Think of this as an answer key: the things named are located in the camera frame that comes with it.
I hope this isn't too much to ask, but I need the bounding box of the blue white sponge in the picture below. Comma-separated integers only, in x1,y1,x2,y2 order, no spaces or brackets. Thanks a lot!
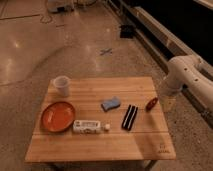
101,97,121,112

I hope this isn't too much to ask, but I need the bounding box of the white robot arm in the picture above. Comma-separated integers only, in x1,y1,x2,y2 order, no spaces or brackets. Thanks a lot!
162,55,213,112

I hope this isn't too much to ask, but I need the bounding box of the small red object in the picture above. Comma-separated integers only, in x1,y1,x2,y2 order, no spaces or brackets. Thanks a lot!
145,97,158,111

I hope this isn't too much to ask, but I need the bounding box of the wooden table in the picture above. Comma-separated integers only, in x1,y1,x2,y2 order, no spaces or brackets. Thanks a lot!
25,77,176,163

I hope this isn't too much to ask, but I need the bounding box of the black white striped block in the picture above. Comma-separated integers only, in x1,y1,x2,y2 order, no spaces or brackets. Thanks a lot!
121,105,138,131

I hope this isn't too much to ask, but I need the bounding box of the black box on floor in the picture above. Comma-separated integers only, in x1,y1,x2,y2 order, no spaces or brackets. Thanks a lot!
120,25,134,38

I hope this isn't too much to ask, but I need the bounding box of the white plastic bottle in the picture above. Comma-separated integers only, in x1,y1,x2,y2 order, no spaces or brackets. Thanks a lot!
73,120,110,134

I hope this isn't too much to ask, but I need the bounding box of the white plastic cup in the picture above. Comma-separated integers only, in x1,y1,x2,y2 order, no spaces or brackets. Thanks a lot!
53,76,70,97

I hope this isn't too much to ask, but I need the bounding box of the orange plate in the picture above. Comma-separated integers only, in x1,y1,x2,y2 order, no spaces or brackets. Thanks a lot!
41,101,75,132

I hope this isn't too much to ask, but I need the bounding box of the floor cable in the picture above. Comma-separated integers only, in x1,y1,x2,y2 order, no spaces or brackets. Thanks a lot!
39,0,54,24

